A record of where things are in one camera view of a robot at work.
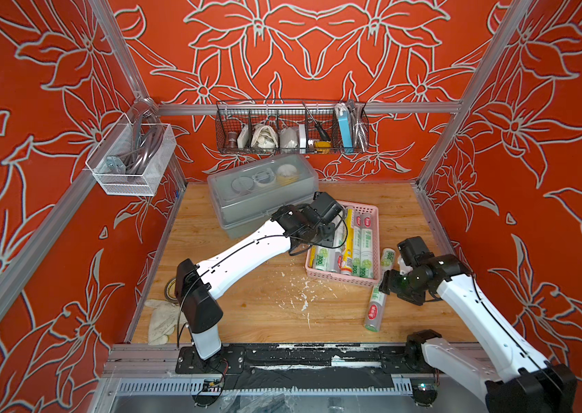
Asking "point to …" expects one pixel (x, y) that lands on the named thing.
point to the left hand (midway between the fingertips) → (327, 232)
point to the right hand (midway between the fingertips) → (385, 290)
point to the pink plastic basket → (339, 244)
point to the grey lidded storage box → (246, 196)
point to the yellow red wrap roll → (312, 255)
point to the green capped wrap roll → (321, 257)
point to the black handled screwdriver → (320, 129)
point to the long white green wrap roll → (375, 311)
